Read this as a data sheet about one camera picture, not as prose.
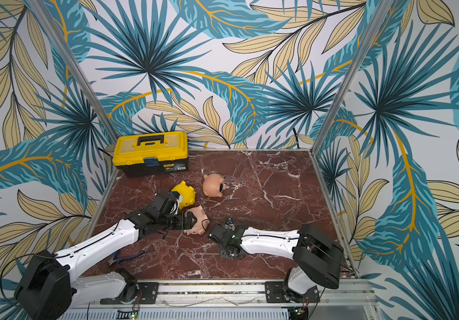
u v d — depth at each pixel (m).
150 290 0.73
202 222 0.84
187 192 0.93
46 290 0.39
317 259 0.43
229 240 0.63
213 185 0.95
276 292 0.73
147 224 0.58
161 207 0.64
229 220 0.78
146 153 0.97
